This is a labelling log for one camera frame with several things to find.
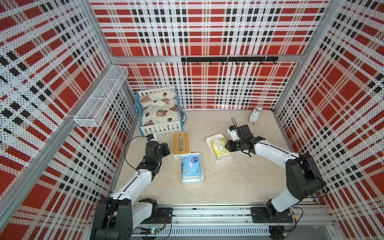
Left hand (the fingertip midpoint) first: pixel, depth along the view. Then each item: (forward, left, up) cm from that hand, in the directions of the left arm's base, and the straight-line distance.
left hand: (168, 143), depth 89 cm
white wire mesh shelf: (+19, +48, +10) cm, 53 cm away
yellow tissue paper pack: (+1, -30, -4) cm, 31 cm away
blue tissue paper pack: (-11, -14, -6) cm, 19 cm away
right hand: (+1, -37, -3) cm, 37 cm away
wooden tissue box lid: (-1, -3, -6) cm, 7 cm away
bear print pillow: (+33, +12, -2) cm, 35 cm away
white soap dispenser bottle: (+24, -59, -1) cm, 63 cm away
